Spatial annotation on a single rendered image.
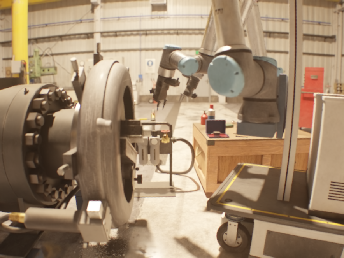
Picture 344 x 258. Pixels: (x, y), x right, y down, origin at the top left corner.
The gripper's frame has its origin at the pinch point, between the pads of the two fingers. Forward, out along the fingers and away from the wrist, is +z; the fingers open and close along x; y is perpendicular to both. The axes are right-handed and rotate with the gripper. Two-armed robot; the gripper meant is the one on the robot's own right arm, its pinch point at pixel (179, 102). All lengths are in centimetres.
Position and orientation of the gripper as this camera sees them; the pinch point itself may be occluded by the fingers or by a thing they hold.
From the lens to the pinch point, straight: 167.7
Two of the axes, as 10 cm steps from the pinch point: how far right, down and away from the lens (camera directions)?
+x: 3.3, -0.6, 9.4
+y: 8.5, 4.6, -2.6
